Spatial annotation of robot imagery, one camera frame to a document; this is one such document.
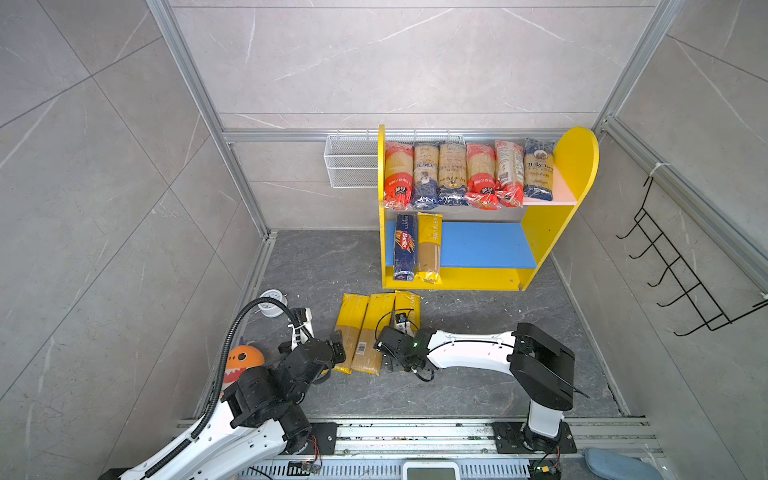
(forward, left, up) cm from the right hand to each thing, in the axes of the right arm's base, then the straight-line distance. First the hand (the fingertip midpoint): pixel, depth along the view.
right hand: (400, 354), depth 87 cm
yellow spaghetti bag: (+13, +15, +2) cm, 20 cm away
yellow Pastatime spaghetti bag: (+32, -10, +16) cm, 37 cm away
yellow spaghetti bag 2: (+12, +7, +2) cm, 14 cm away
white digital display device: (-28, -6, +4) cm, 29 cm away
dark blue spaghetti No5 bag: (+27, -2, +18) cm, 32 cm away
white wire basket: (+57, +15, +29) cm, 66 cm away
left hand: (-1, +18, +19) cm, 27 cm away
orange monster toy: (-4, +43, +9) cm, 44 cm away
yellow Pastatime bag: (+18, -3, +1) cm, 18 cm away
